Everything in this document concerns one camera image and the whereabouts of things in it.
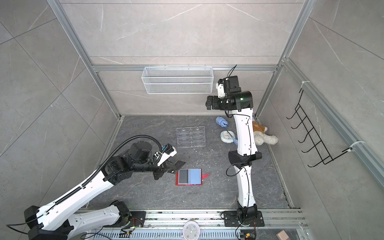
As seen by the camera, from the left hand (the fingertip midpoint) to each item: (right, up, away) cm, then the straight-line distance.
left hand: (175, 162), depth 66 cm
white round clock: (+7, -32, +2) cm, 33 cm away
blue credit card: (+9, -14, +22) cm, 27 cm away
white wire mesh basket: (-3, +49, +34) cm, 59 cm away
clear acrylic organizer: (+6, +9, +34) cm, 36 cm away
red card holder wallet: (+14, -13, +21) cm, 29 cm away
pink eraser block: (+50, -34, +1) cm, 60 cm away
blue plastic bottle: (+29, +20, +41) cm, 54 cm away
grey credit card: (+2, -13, +20) cm, 24 cm away
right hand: (+19, +30, +12) cm, 37 cm away
